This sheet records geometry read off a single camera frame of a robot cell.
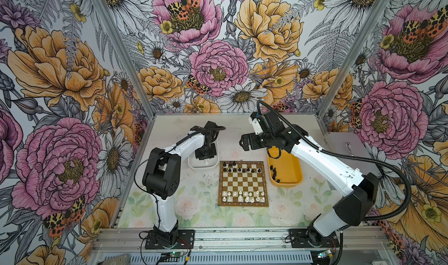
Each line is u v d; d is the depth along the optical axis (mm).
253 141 677
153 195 527
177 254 714
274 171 941
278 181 886
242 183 891
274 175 926
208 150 800
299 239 741
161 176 504
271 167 943
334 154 466
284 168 940
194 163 968
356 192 425
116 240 761
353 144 874
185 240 732
